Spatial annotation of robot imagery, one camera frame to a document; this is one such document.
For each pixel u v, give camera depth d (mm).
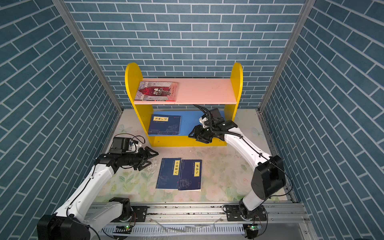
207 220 738
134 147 683
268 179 438
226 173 889
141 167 747
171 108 1244
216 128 600
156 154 764
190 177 852
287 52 882
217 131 596
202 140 720
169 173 872
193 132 739
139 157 692
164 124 903
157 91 722
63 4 698
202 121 782
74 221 377
